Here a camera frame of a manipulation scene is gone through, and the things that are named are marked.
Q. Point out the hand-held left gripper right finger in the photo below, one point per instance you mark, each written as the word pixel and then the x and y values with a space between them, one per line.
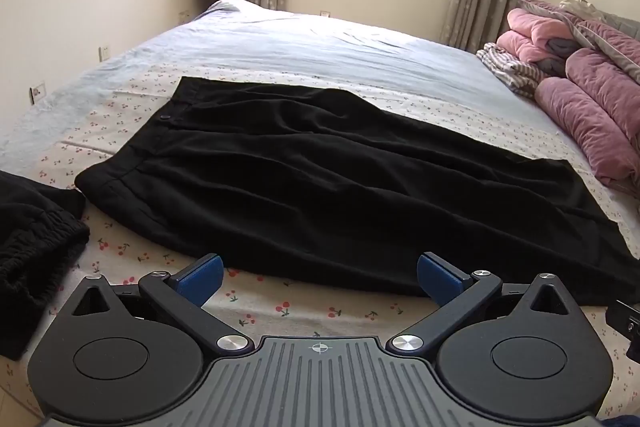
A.
pixel 435 277

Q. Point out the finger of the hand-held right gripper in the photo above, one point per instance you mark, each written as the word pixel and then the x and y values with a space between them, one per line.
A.
pixel 622 322

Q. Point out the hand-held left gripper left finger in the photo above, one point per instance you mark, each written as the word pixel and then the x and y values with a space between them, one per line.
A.
pixel 202 279

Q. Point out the black pants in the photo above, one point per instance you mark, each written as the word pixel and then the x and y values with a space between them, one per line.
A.
pixel 300 182

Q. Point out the black elastic-waist garment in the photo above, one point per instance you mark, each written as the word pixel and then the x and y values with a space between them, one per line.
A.
pixel 30 232

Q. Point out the cherry print cloth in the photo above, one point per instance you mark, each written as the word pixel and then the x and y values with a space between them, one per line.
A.
pixel 75 142

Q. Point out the mauve quilt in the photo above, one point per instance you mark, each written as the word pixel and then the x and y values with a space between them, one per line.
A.
pixel 590 117

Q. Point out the striped cloth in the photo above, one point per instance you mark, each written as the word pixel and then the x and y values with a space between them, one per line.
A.
pixel 505 67

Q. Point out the grey folded cloth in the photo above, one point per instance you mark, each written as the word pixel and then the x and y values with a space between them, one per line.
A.
pixel 557 54

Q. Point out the bed with light blue sheet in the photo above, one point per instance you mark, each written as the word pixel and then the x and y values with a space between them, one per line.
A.
pixel 300 42

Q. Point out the pink fleece blanket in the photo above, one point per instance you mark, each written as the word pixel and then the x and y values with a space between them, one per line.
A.
pixel 525 24

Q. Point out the grey quilted headboard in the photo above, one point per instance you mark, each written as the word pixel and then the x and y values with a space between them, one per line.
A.
pixel 625 23

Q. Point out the white cloth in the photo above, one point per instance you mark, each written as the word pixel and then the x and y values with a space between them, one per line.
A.
pixel 580 7

